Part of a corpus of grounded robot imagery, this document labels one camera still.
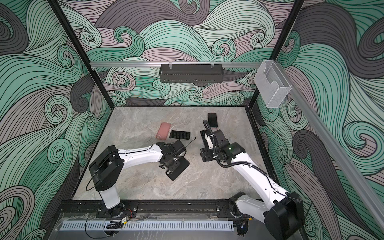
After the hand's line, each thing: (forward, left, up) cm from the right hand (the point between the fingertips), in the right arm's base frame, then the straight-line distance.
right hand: (207, 153), depth 80 cm
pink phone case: (+23, +29, -12) cm, 39 cm away
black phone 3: (+36, -8, -15) cm, 40 cm away
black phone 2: (+22, +1, -13) cm, 26 cm away
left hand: (-2, +20, -11) cm, 23 cm away
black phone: (-1, +13, -11) cm, 17 cm away
